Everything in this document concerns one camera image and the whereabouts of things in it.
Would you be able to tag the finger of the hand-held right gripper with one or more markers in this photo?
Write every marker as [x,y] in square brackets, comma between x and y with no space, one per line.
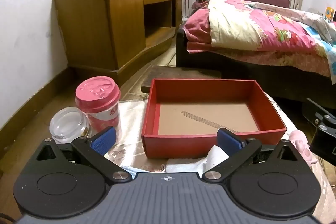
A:
[313,111]

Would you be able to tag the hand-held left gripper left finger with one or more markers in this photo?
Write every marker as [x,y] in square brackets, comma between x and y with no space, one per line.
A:
[103,140]

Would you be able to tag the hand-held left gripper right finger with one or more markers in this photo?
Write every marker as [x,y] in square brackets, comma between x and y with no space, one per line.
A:
[228,142]

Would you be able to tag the pink pig plush toy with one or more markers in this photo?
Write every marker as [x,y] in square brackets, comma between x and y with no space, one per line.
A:
[302,145]

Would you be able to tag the white towel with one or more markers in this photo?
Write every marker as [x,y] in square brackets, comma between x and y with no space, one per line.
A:
[210,161]

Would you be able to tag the red cardboard box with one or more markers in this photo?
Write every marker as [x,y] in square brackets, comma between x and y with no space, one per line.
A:
[183,145]

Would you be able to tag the clear glass jar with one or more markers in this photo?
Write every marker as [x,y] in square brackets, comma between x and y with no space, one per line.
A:
[68,124]

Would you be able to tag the pink lidded plastic jar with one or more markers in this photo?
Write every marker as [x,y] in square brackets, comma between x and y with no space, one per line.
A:
[97,98]

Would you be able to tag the dark wooden bed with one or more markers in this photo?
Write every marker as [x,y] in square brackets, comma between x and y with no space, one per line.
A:
[236,66]

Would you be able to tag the blue checked sheet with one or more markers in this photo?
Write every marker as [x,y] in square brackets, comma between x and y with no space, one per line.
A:
[323,29]

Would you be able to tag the yellow box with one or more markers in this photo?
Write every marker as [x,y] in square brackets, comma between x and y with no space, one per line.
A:
[329,14]

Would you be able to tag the pink cartoon quilt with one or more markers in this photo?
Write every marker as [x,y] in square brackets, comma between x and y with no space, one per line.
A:
[249,29]

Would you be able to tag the wooden cabinet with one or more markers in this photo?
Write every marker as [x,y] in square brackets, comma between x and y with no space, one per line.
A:
[86,29]

